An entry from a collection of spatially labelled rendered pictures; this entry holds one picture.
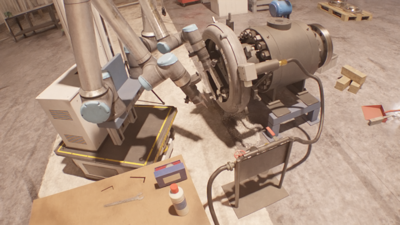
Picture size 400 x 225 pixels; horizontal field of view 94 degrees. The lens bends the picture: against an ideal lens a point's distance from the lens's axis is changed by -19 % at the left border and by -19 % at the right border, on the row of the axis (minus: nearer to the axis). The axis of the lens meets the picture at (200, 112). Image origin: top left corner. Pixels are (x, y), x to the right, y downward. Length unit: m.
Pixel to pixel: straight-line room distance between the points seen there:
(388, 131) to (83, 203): 2.63
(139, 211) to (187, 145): 1.02
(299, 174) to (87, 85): 1.60
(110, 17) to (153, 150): 0.97
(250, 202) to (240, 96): 0.77
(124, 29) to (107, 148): 1.01
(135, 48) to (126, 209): 0.83
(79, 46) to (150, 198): 0.82
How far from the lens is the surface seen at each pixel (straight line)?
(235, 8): 5.76
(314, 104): 2.20
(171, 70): 1.08
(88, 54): 1.06
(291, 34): 1.97
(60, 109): 1.71
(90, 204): 1.39
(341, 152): 2.19
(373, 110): 2.83
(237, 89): 1.60
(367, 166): 2.18
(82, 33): 1.03
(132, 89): 1.62
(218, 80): 1.85
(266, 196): 1.75
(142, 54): 1.19
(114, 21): 1.14
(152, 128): 1.85
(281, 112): 2.00
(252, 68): 1.48
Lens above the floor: 1.51
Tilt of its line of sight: 39 degrees down
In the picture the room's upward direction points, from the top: 8 degrees counter-clockwise
